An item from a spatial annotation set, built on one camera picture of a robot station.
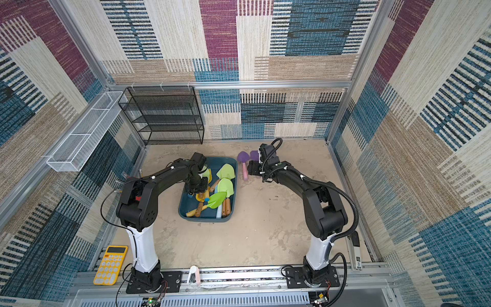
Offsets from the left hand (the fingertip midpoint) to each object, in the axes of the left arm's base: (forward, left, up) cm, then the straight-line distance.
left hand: (204, 190), depth 98 cm
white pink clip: (-37, 0, -1) cm, 37 cm away
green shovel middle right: (0, -11, +4) cm, 11 cm away
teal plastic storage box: (-7, -7, -1) cm, 10 cm away
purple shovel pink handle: (+20, -20, +2) cm, 28 cm away
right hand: (+6, -26, +8) cm, 28 cm away
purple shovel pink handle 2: (+22, -26, +1) cm, 34 cm away
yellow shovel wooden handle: (-12, 0, +3) cm, 13 cm away
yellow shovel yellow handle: (-4, -2, +2) cm, 5 cm away
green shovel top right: (+12, -10, +1) cm, 16 cm away
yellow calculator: (-35, +33, -1) cm, 48 cm away
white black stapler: (-31, -63, +3) cm, 70 cm away
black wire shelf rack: (+39, +24, +18) cm, 49 cm away
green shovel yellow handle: (-13, +4, +1) cm, 13 cm away
